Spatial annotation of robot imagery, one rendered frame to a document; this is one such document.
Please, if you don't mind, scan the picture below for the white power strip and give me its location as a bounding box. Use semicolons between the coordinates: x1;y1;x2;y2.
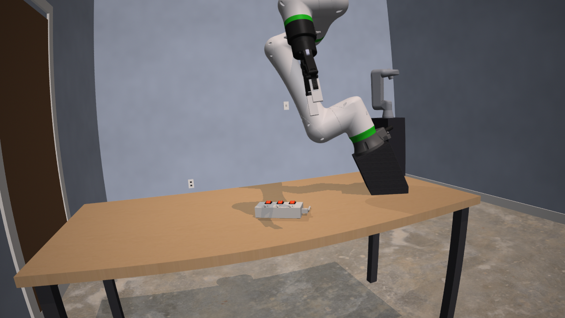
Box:
255;201;311;219

